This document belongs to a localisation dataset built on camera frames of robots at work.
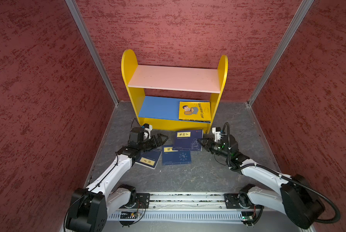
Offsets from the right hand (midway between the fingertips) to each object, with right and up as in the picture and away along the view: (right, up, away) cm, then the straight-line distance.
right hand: (196, 143), depth 80 cm
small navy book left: (-28, -11, +9) cm, 31 cm away
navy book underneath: (-13, -11, +9) cm, 19 cm away
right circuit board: (+25, -35, -9) cm, 44 cm away
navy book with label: (-4, +1, +5) cm, 6 cm away
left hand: (-19, 0, +2) cm, 19 cm away
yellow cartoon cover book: (+1, +19, +13) cm, 22 cm away
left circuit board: (-35, -35, -8) cm, 50 cm away
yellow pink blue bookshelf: (-13, +29, +27) cm, 42 cm away
